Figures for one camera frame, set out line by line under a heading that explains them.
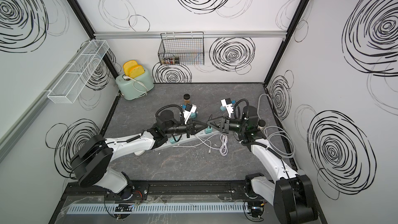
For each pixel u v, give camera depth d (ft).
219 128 2.19
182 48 4.06
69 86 2.38
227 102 2.27
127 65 3.33
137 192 2.38
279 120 3.45
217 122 2.25
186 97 3.32
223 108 3.37
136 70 3.29
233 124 2.15
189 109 2.19
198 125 2.27
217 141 2.99
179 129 2.20
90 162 1.42
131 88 3.37
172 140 2.41
